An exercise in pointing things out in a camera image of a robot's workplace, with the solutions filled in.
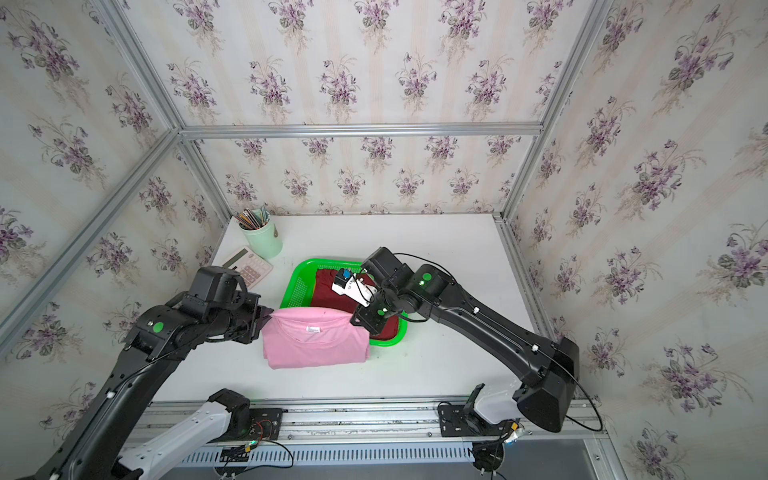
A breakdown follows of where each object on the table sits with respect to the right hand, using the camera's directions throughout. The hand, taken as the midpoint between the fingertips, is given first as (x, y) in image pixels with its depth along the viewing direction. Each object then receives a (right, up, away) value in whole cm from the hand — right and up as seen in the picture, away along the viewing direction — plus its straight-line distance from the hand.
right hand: (359, 318), depth 69 cm
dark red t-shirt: (-14, 0, +26) cm, 29 cm away
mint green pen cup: (-36, +18, +32) cm, 52 cm away
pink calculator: (-41, +9, +35) cm, 55 cm away
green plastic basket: (+9, -8, +11) cm, 16 cm away
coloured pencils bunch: (-40, +26, +33) cm, 57 cm away
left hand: (-17, +2, -1) cm, 18 cm away
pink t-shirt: (-11, -5, +2) cm, 12 cm away
